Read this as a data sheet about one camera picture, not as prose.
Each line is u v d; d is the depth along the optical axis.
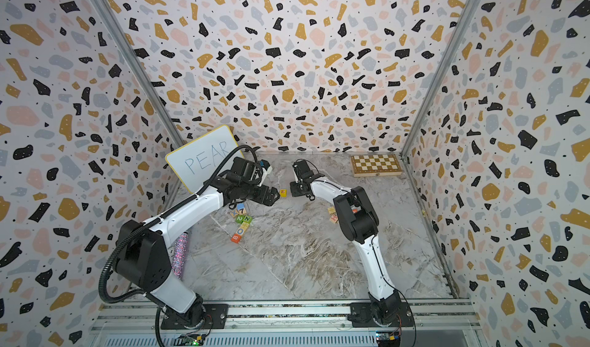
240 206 0.73
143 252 0.43
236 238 0.91
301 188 0.81
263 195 0.77
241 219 0.96
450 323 0.75
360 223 0.61
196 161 1.00
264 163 0.79
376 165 1.14
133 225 0.46
